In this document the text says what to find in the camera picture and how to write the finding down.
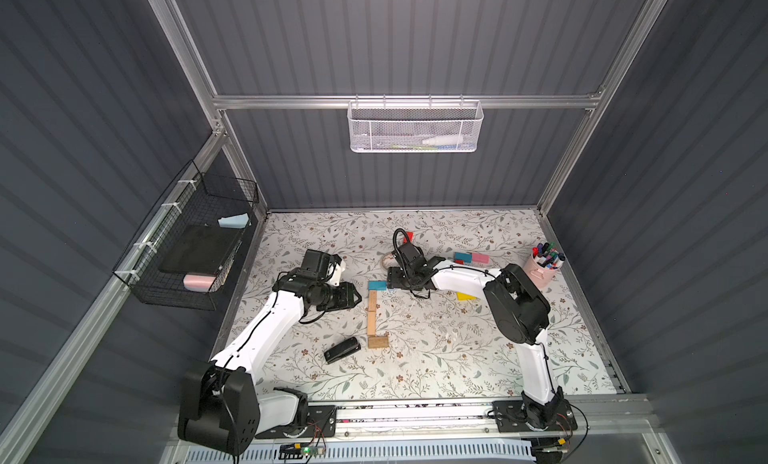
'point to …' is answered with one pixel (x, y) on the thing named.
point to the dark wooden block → (378, 342)
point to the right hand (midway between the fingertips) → (392, 282)
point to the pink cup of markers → (544, 263)
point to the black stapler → (342, 350)
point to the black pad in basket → (196, 248)
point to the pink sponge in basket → (198, 283)
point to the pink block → (477, 257)
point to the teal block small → (461, 258)
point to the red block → (410, 235)
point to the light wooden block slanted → (371, 323)
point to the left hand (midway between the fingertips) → (356, 301)
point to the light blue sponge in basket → (236, 221)
